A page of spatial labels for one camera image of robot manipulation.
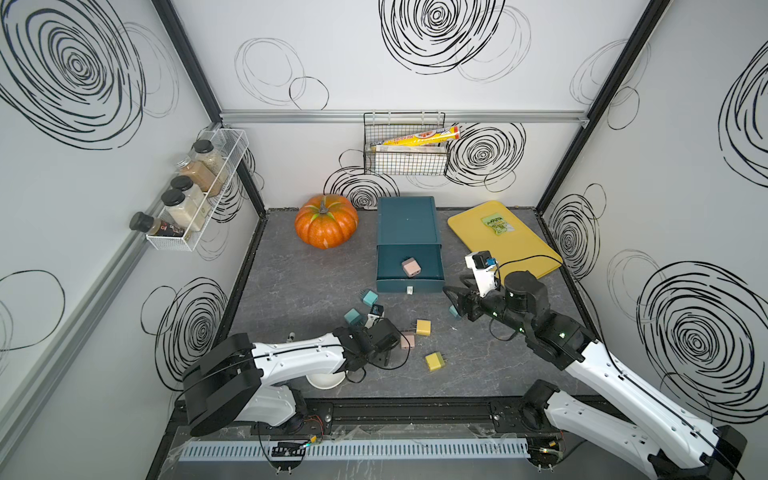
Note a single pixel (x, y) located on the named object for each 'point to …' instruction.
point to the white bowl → (326, 381)
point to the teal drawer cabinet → (409, 254)
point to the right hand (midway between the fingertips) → (454, 285)
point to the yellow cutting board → (512, 245)
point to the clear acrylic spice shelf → (233, 142)
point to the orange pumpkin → (326, 221)
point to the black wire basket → (420, 158)
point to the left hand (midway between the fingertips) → (379, 348)
